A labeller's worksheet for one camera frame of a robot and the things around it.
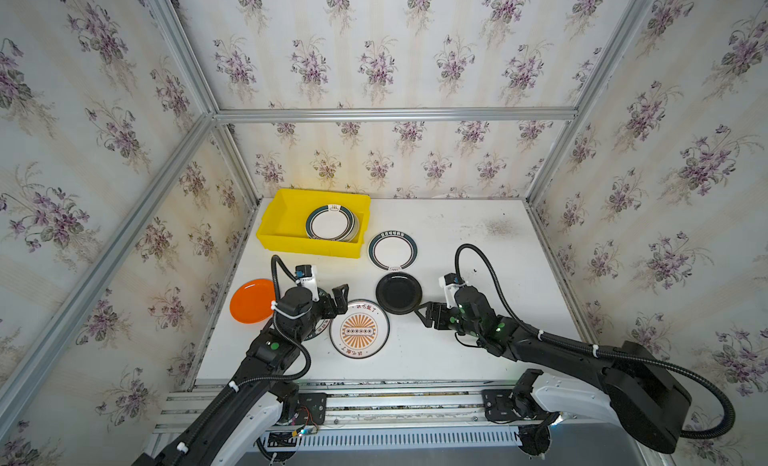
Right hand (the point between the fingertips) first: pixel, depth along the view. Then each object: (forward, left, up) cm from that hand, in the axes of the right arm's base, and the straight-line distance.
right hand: (419, 313), depth 82 cm
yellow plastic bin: (+43, +48, -6) cm, 65 cm away
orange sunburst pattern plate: (-2, +16, -7) cm, 18 cm away
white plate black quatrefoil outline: (+35, +21, -2) cm, 41 cm away
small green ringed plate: (+38, +29, -3) cm, 48 cm away
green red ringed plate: (+27, +6, -7) cm, 29 cm away
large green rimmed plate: (0, +28, -6) cm, 29 cm away
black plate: (+10, +5, -7) cm, 13 cm away
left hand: (+5, +23, +7) cm, 25 cm away
